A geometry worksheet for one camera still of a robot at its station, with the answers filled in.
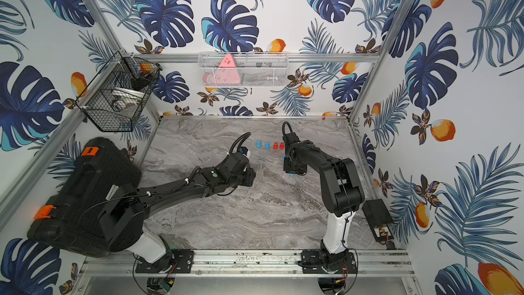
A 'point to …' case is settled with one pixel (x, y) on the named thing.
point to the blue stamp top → (291, 175)
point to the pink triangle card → (227, 72)
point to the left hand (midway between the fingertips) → (254, 171)
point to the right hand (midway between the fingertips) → (293, 169)
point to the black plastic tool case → (69, 220)
